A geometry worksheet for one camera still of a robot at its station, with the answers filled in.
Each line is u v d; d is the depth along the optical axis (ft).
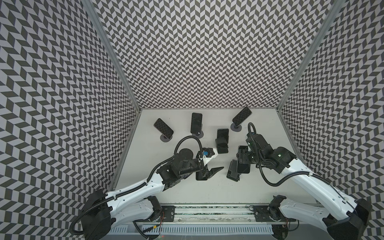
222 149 3.17
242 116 3.25
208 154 1.86
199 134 3.34
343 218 1.28
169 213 2.38
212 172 1.98
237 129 3.35
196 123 3.13
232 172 2.59
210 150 1.87
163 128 3.35
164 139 3.31
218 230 2.28
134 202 1.49
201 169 1.92
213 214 2.42
